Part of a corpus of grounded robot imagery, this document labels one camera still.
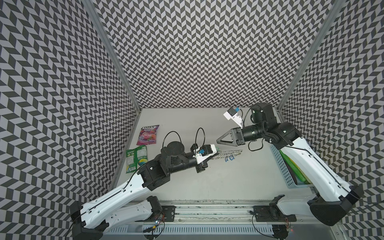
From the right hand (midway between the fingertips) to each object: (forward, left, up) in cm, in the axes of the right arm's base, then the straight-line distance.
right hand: (220, 144), depth 58 cm
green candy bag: (+11, +46, -31) cm, 57 cm away
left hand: (-2, +2, -3) cm, 4 cm away
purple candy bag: (+25, +44, -31) cm, 59 cm away
